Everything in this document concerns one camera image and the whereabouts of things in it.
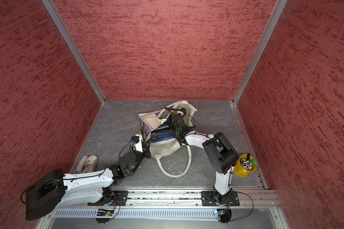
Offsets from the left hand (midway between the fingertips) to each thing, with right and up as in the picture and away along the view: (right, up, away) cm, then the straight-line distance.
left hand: (150, 142), depth 80 cm
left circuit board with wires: (-23, -37, -7) cm, 45 cm away
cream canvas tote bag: (-1, +12, +6) cm, 13 cm away
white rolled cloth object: (-39, -14, +4) cm, 42 cm away
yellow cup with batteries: (+50, -9, -10) cm, 51 cm away
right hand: (+7, +14, +13) cm, 20 cm away
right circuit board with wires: (+39, -36, -9) cm, 54 cm away
